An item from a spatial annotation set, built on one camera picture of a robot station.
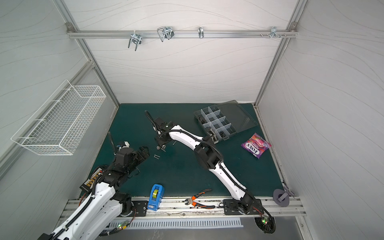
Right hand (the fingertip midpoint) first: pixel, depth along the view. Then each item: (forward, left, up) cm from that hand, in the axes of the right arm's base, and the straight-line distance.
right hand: (163, 137), depth 97 cm
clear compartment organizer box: (+16, -39, -2) cm, 43 cm away
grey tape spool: (-31, -68, -3) cm, 75 cm away
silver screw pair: (-12, +2, -3) cm, 13 cm away
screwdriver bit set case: (-31, +36, -1) cm, 47 cm away
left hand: (-13, +6, +7) cm, 16 cm away
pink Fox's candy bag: (-2, -60, -2) cm, 61 cm away
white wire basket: (-14, +41, +30) cm, 53 cm away
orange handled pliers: (-35, -21, -4) cm, 41 cm away
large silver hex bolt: (+4, -34, -4) cm, 34 cm away
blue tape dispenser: (-34, -4, +2) cm, 35 cm away
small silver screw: (-15, -13, +20) cm, 29 cm away
